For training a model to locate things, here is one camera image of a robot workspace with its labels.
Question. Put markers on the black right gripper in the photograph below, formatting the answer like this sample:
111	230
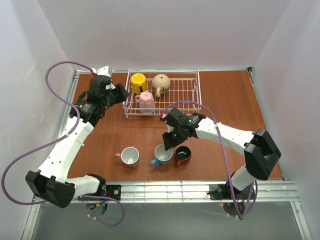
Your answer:
171	135

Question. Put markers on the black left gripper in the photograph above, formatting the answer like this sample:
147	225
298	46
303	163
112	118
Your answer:
116	93

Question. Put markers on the grey mug blue handle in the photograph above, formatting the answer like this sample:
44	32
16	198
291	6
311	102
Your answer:
162	156

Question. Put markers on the yellow cup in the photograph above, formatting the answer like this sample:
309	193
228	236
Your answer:
138	83

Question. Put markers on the pale pink tall mug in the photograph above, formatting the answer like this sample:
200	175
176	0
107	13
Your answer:
145	101

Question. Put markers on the beige round ceramic mug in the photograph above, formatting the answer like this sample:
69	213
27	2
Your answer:
161	84

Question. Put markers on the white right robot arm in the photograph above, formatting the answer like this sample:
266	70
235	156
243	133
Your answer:
258	148

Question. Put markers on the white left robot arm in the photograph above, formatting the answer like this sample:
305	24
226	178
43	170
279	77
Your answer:
50	182

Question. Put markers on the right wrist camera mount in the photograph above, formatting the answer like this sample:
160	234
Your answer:
174	119

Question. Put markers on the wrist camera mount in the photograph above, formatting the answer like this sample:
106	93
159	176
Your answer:
101	80
174	119

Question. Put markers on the black mug orange handle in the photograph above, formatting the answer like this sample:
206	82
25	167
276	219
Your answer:
182	156

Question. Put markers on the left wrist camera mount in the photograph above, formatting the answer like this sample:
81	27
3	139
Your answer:
101	80

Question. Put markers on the white mug pink handle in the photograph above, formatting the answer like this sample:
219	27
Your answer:
129	156

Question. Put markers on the white wire dish rack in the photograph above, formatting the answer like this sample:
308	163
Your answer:
185	88

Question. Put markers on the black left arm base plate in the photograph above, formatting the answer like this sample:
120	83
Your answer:
110	190

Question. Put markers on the aluminium left frame rail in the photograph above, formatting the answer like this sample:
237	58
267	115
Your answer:
62	120

